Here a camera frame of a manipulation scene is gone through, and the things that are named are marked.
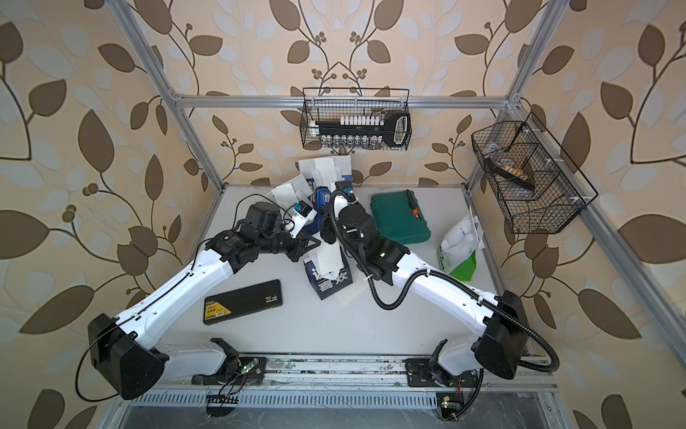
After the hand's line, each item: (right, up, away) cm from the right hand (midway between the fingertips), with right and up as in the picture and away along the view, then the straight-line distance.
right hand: (322, 206), depth 71 cm
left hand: (-3, -9, +3) cm, 9 cm away
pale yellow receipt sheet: (+7, -29, +18) cm, 35 cm away
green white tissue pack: (+41, -13, +10) cm, 44 cm away
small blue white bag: (+1, -15, +6) cm, 16 cm away
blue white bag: (-9, +6, +18) cm, 21 cm away
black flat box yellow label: (-29, -31, +17) cm, 46 cm away
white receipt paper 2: (+1, -15, +6) cm, 17 cm away
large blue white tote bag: (+5, +15, +26) cm, 31 cm away
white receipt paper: (-2, +14, +25) cm, 29 cm away
